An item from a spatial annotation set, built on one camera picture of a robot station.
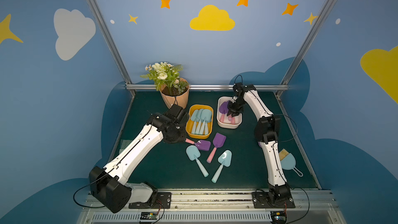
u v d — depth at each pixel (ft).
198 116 3.43
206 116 3.43
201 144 3.06
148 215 2.35
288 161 2.90
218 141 3.14
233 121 3.41
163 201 2.42
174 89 3.35
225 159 2.89
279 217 2.40
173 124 1.76
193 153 2.92
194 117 3.44
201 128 3.23
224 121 3.42
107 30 2.82
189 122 3.31
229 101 3.52
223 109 3.61
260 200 2.44
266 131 2.20
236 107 2.95
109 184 1.24
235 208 2.42
